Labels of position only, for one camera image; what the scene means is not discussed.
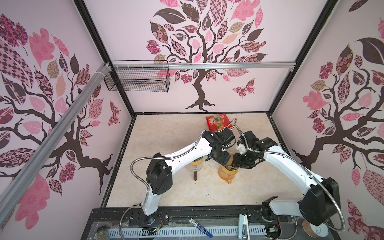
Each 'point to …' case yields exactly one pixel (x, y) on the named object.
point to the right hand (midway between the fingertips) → (235, 164)
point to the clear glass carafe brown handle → (195, 168)
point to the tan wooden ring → (197, 163)
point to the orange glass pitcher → (227, 175)
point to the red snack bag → (217, 122)
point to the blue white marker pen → (196, 224)
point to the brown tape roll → (314, 230)
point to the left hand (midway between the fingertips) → (218, 159)
